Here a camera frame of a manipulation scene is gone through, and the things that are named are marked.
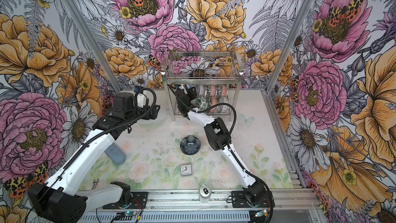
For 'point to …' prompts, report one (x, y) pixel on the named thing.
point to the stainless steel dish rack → (202, 67)
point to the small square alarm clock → (186, 169)
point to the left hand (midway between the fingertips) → (150, 110)
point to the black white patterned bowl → (214, 101)
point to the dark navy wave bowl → (190, 145)
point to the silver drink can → (205, 190)
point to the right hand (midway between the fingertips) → (193, 90)
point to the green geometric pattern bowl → (220, 108)
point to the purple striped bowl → (201, 90)
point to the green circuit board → (126, 216)
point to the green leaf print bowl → (201, 104)
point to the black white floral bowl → (224, 90)
